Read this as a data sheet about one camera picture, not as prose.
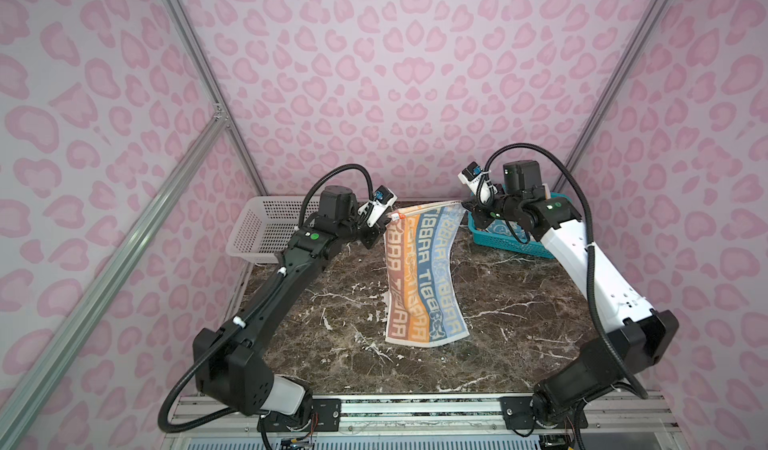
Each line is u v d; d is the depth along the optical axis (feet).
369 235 2.23
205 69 2.70
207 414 1.42
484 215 2.21
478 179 2.09
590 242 1.58
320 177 1.73
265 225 3.63
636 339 1.33
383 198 2.10
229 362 1.30
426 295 2.89
